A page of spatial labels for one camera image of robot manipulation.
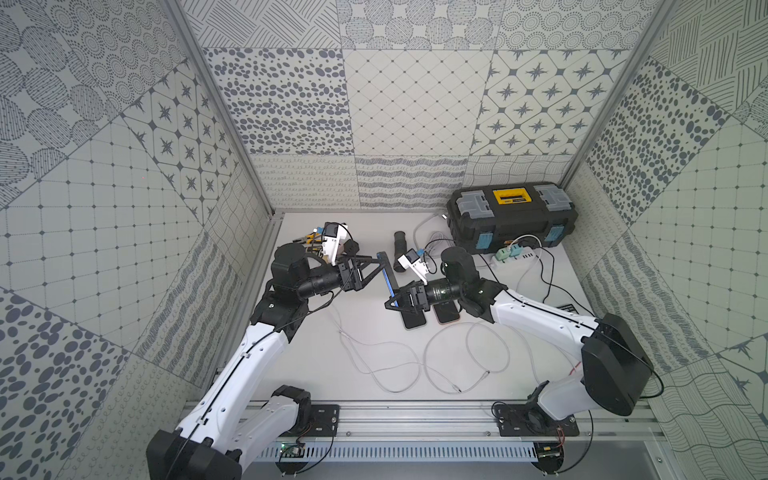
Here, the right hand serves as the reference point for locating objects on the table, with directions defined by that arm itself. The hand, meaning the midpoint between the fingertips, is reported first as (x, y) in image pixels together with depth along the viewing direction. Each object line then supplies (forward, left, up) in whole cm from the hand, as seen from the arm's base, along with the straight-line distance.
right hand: (391, 304), depth 72 cm
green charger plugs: (+27, -39, -13) cm, 49 cm away
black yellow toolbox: (+33, -31, -4) cm, 46 cm away
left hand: (+7, +5, +12) cm, 15 cm away
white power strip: (+29, -48, -19) cm, 59 cm away
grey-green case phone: (+6, -6, -20) cm, 22 cm away
